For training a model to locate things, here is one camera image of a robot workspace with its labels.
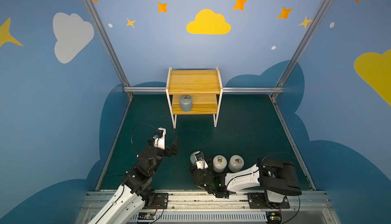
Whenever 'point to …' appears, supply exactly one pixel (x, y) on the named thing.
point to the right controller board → (274, 217)
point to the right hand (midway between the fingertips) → (197, 158)
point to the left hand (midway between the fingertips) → (168, 134)
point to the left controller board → (146, 216)
